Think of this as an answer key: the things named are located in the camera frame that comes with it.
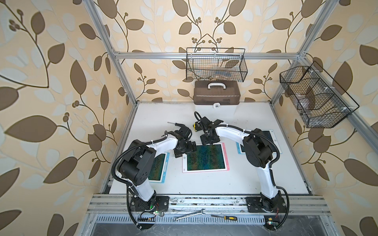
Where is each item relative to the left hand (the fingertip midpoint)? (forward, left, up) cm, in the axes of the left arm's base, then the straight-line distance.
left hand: (190, 151), depth 91 cm
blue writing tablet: (-12, +18, -3) cm, 22 cm away
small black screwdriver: (+22, +11, -1) cm, 24 cm away
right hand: (+8, -12, -2) cm, 15 cm away
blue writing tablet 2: (+15, -56, -1) cm, 58 cm away
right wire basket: (+12, -66, +33) cm, 75 cm away
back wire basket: (+47, -23, +32) cm, 61 cm away
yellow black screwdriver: (-34, -22, -1) cm, 41 cm away
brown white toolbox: (+31, -17, +18) cm, 40 cm away
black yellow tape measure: (+20, -3, -1) cm, 20 cm away
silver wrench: (-35, +6, -3) cm, 35 cm away
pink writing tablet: (-3, -14, -3) cm, 15 cm away
